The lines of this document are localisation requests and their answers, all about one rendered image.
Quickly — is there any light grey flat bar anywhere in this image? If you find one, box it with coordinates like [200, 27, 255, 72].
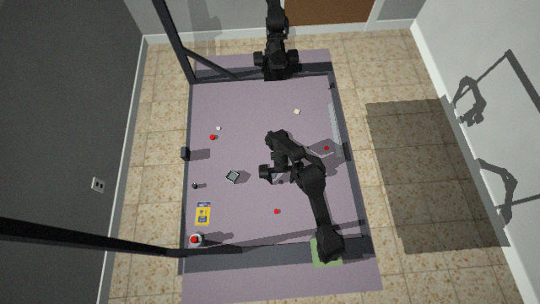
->
[327, 103, 342, 158]

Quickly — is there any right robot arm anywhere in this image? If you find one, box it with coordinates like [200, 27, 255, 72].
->
[265, 129, 346, 263]

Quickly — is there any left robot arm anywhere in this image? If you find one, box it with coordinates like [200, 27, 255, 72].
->
[264, 0, 289, 72]

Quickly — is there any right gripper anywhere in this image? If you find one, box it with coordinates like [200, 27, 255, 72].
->
[258, 159, 304, 185]

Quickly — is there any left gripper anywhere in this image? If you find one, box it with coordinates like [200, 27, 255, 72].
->
[253, 49, 299, 72]

